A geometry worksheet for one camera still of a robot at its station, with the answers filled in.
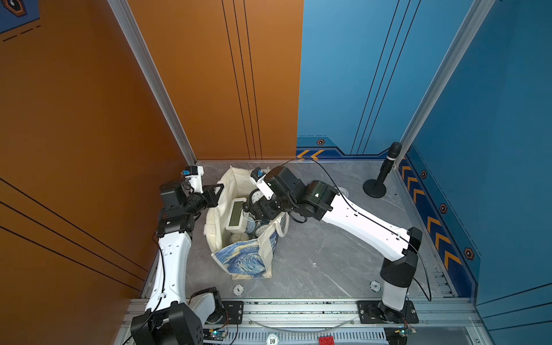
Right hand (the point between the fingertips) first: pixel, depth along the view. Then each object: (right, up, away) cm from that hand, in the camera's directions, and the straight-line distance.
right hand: (262, 199), depth 70 cm
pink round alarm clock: (+36, +1, +36) cm, 51 cm away
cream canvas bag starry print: (-5, -20, +1) cm, 20 cm away
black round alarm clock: (-2, +2, -1) cm, 3 cm away
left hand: (-15, +5, +7) cm, 17 cm away
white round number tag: (+4, -41, -6) cm, 42 cm away
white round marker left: (-10, -34, +9) cm, 37 cm away
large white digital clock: (-11, -9, +11) cm, 18 cm away
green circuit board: (-16, -45, +1) cm, 47 cm away
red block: (+21, -44, -2) cm, 49 cm away
